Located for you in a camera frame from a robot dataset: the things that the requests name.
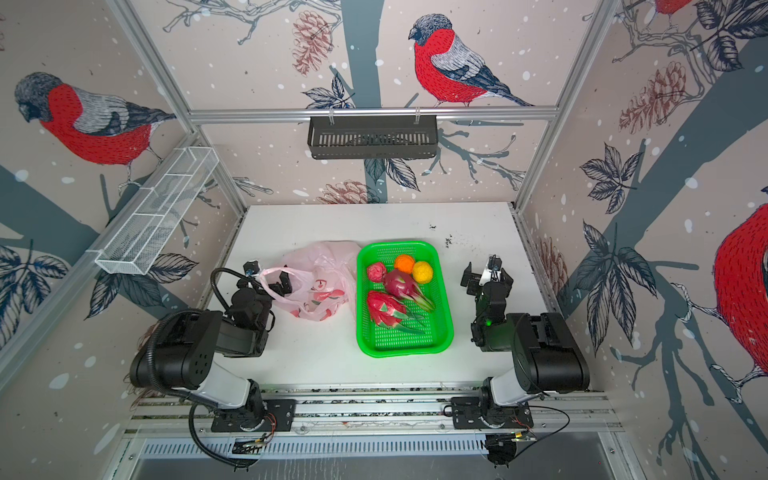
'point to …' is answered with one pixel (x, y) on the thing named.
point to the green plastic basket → (373, 340)
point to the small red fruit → (376, 272)
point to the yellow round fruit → (422, 272)
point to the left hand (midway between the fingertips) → (275, 262)
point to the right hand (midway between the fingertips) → (488, 263)
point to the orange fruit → (404, 263)
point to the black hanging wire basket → (372, 137)
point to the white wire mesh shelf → (143, 229)
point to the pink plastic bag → (322, 275)
